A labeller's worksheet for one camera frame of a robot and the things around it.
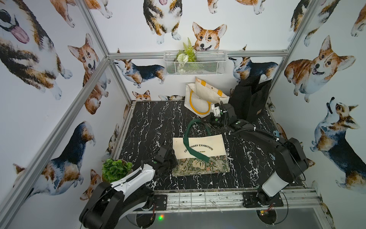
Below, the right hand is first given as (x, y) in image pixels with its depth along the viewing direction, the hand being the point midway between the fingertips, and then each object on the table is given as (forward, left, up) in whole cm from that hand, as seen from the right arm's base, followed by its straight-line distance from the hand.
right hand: (197, 119), depth 82 cm
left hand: (-16, +11, -20) cm, 27 cm away
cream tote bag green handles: (-13, 0, -22) cm, 25 cm away
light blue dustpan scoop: (+2, -55, -21) cm, 59 cm away
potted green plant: (-27, +42, -4) cm, 50 cm away
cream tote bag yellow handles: (+30, -2, -11) cm, 32 cm away
